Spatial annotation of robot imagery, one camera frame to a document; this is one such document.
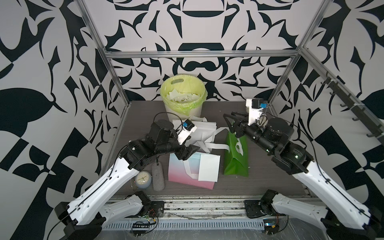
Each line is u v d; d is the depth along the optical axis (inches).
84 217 14.6
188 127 20.9
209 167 27.1
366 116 21.8
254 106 19.5
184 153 21.9
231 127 21.3
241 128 19.8
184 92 40.9
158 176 32.0
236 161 26.6
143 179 31.6
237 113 23.2
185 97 38.8
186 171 28.2
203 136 31.1
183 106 31.2
